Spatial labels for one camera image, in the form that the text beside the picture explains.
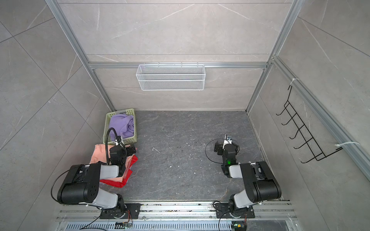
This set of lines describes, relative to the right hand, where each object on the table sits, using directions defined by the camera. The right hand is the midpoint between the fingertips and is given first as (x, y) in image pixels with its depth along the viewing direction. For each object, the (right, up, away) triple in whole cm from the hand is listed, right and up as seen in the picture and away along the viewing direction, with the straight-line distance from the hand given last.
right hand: (225, 140), depth 94 cm
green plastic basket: (-73, +21, +17) cm, 78 cm away
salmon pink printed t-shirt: (-79, -8, -8) cm, 79 cm away
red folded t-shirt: (-64, -23, -15) cm, 69 cm away
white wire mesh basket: (-37, +44, +7) cm, 58 cm away
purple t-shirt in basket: (-71, +11, +7) cm, 72 cm away
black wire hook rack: (+31, +3, -29) cm, 43 cm away
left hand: (-67, 0, -1) cm, 67 cm away
